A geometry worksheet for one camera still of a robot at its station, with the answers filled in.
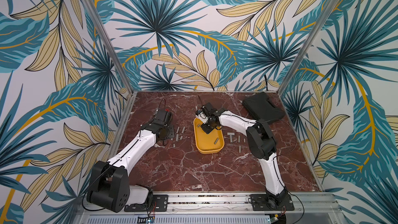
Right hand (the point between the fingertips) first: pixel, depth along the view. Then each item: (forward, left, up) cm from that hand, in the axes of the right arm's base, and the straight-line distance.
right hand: (206, 126), depth 99 cm
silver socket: (-6, -15, +1) cm, 16 cm away
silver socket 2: (-2, +18, 0) cm, 18 cm away
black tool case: (+11, -38, +3) cm, 40 cm away
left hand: (-10, +22, +9) cm, 25 cm away
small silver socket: (-2, +14, 0) cm, 15 cm away
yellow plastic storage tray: (-11, -3, 0) cm, 11 cm away
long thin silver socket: (-8, -15, 0) cm, 16 cm away
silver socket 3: (-7, +18, 0) cm, 19 cm away
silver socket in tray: (-10, -6, -2) cm, 11 cm away
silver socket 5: (-12, +20, -1) cm, 23 cm away
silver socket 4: (-7, +16, -1) cm, 17 cm away
